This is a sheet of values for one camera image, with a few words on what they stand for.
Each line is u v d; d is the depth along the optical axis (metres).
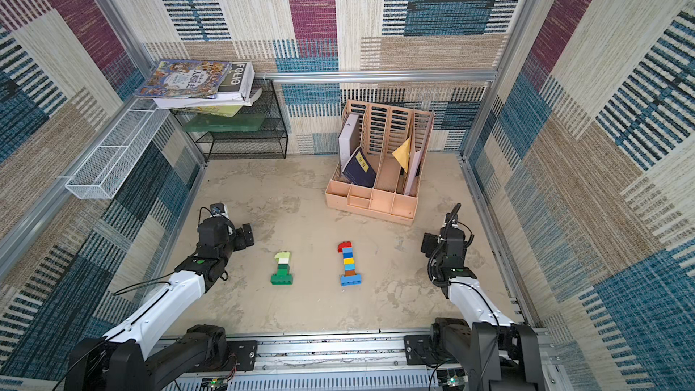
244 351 0.74
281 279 0.85
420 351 0.73
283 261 0.87
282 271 0.88
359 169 1.03
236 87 0.81
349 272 0.87
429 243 0.82
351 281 0.85
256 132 1.15
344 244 0.92
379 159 1.26
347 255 0.89
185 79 0.82
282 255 0.89
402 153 0.87
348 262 0.88
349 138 0.98
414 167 0.86
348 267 0.87
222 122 0.99
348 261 0.88
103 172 0.71
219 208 0.75
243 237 0.79
